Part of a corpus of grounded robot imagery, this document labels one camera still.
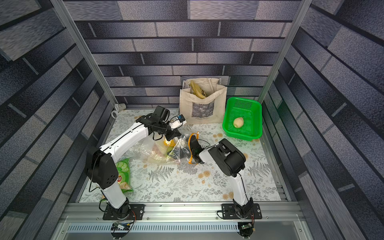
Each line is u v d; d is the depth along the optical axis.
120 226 0.71
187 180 0.84
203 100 0.88
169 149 0.86
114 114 1.21
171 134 0.74
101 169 0.46
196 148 0.79
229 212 0.73
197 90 0.95
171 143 0.84
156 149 0.95
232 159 0.56
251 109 1.17
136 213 0.74
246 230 0.73
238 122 1.05
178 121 0.74
